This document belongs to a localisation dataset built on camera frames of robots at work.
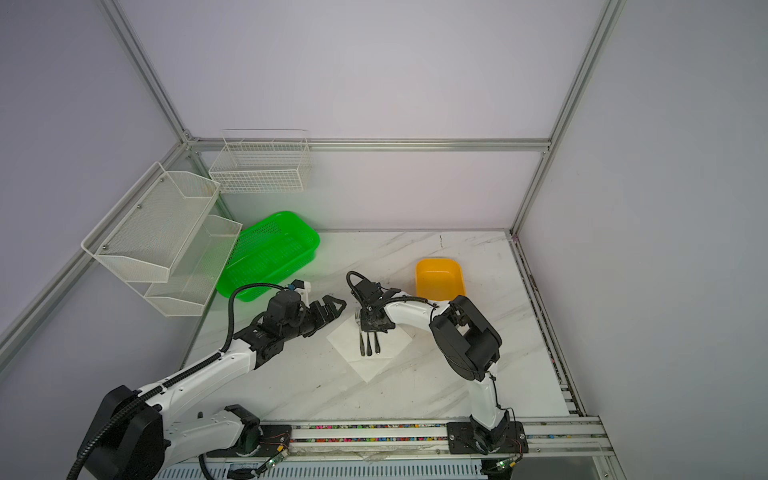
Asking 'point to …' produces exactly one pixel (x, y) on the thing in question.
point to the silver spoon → (369, 348)
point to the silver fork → (362, 344)
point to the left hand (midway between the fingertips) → (336, 311)
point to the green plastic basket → (266, 252)
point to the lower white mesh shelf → (194, 274)
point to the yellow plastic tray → (439, 279)
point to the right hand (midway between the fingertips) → (368, 324)
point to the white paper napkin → (346, 340)
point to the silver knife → (377, 345)
